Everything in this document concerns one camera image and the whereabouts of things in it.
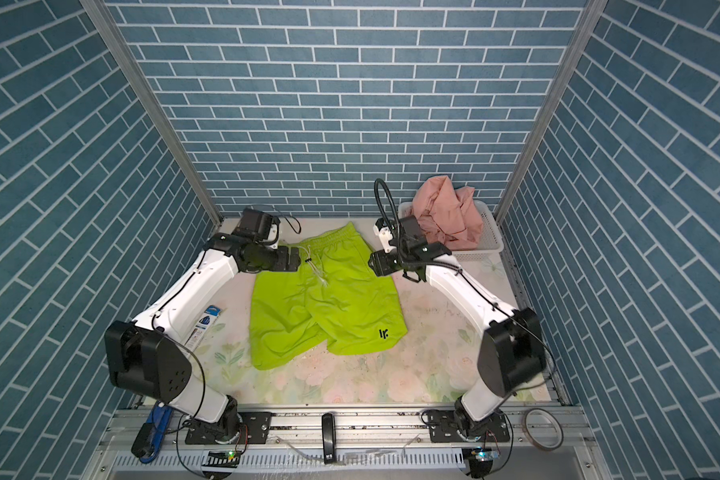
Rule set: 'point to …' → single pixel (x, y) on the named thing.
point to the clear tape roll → (528, 433)
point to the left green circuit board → (220, 458)
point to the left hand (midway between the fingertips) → (286, 260)
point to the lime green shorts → (338, 295)
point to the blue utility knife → (149, 436)
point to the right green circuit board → (481, 460)
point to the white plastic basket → (491, 245)
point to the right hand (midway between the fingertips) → (376, 257)
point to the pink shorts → (447, 214)
